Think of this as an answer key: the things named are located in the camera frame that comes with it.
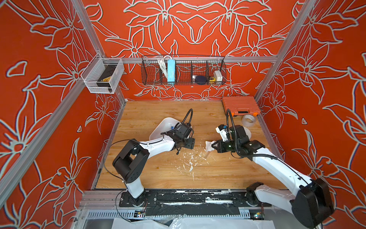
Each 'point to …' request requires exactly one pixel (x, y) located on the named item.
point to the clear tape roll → (248, 120)
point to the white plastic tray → (166, 125)
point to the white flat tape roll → (248, 132)
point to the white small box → (218, 77)
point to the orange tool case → (239, 105)
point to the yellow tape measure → (214, 80)
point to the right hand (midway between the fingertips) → (209, 145)
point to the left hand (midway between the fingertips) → (190, 140)
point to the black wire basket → (183, 70)
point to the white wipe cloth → (208, 147)
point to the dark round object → (200, 79)
